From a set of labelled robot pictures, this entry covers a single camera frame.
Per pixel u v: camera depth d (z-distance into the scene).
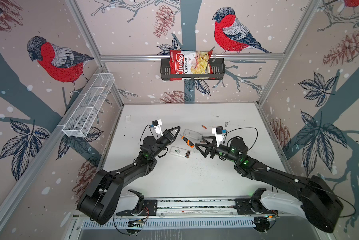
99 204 0.41
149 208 0.73
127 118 1.14
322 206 0.41
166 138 0.70
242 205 0.74
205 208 0.75
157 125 0.73
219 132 0.67
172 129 0.76
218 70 0.95
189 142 0.76
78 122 0.71
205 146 0.66
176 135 0.75
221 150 0.67
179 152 0.92
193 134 1.02
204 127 1.06
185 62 0.88
